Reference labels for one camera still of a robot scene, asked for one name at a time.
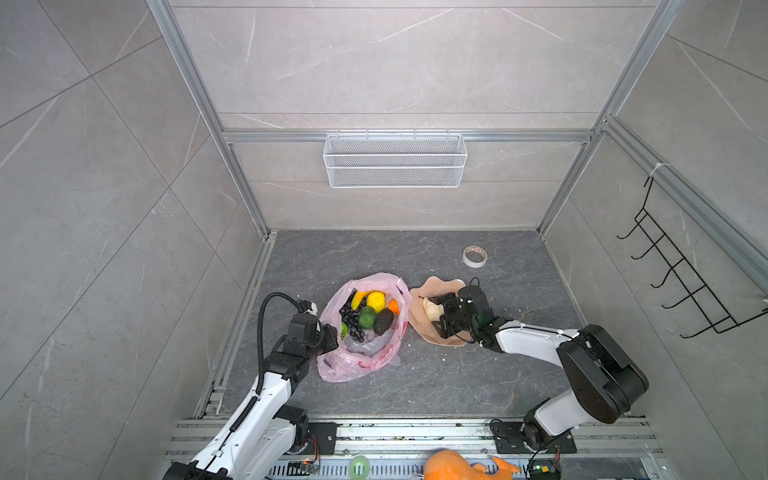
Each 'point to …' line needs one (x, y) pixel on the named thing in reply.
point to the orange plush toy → (452, 465)
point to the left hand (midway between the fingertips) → (333, 324)
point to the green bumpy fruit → (367, 318)
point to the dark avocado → (383, 321)
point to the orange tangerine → (393, 306)
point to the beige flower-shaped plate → (418, 317)
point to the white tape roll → (473, 263)
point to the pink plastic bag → (350, 356)
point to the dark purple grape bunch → (351, 317)
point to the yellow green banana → (358, 299)
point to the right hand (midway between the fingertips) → (426, 304)
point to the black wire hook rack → (712, 311)
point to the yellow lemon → (377, 300)
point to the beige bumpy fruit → (433, 310)
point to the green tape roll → (359, 467)
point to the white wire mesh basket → (394, 161)
